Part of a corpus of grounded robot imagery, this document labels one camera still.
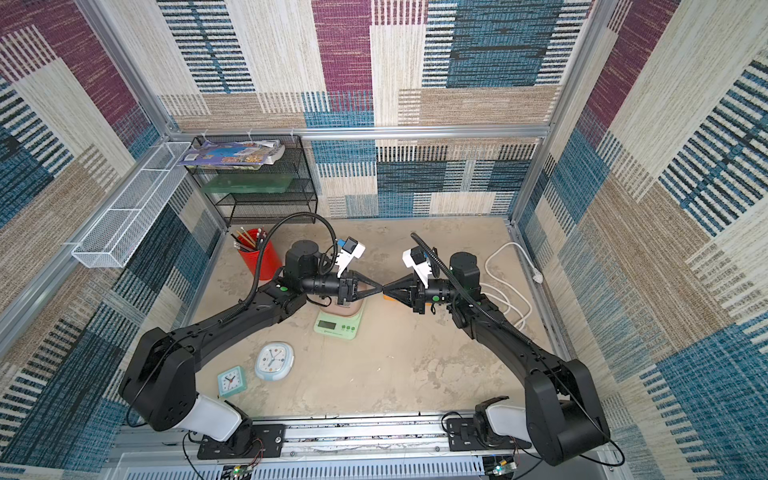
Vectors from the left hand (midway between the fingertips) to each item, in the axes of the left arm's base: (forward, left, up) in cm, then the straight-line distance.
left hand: (381, 291), depth 72 cm
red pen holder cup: (+24, +38, -21) cm, 50 cm away
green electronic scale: (+2, +13, -22) cm, 26 cm away
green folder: (+42, +43, 0) cm, 60 cm away
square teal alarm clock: (-13, +41, -23) cm, 48 cm away
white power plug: (+21, -54, -26) cm, 64 cm away
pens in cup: (+27, +43, -12) cm, 52 cm away
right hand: (+1, -2, -2) cm, 3 cm away
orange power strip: (-1, -2, -1) cm, 2 cm away
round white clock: (-8, +30, -22) cm, 38 cm away
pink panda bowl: (+6, +13, -18) cm, 24 cm away
